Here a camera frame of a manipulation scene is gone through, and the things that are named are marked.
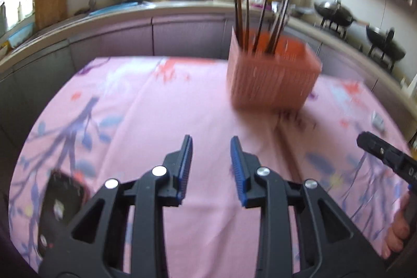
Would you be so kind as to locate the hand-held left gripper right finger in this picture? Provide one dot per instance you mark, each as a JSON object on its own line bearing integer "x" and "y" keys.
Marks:
{"x": 237, "y": 167}

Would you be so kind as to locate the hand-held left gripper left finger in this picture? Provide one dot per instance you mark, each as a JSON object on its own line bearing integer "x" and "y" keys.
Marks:
{"x": 185, "y": 164}

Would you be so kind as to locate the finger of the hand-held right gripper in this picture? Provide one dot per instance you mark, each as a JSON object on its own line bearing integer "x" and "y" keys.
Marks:
{"x": 381, "y": 149}

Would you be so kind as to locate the orange plastic utensil basket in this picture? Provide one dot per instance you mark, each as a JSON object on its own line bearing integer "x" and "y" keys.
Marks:
{"x": 273, "y": 82}

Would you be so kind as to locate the bundle of wooden chopsticks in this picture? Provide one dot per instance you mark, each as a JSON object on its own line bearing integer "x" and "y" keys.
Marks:
{"x": 239, "y": 11}

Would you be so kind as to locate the person's right hand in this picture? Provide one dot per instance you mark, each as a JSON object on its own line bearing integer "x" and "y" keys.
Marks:
{"x": 395, "y": 232}

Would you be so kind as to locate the white round button device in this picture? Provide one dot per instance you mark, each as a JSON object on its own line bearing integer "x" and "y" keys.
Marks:
{"x": 378, "y": 121}

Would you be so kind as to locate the pink printed tablecloth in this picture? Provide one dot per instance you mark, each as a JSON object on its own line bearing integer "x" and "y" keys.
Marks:
{"x": 163, "y": 108}

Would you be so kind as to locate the black wok with lid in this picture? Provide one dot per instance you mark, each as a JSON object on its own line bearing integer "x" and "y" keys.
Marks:
{"x": 335, "y": 12}
{"x": 384, "y": 45}

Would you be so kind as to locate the gas stove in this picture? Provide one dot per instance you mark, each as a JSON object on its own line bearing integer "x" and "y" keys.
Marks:
{"x": 355, "y": 40}

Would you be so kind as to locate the black smartphone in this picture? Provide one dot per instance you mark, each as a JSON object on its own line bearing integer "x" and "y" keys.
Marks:
{"x": 62, "y": 199}

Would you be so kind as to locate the steel basin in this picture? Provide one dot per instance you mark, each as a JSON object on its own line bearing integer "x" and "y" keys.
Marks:
{"x": 301, "y": 11}

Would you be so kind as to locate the blue plastic basin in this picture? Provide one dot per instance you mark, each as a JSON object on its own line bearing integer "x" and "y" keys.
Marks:
{"x": 117, "y": 7}

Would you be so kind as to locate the light blue tray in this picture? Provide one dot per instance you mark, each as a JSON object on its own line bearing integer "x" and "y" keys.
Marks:
{"x": 21, "y": 35}

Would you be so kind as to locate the wooden cutting board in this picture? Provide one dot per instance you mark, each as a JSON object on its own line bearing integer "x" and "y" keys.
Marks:
{"x": 50, "y": 1}

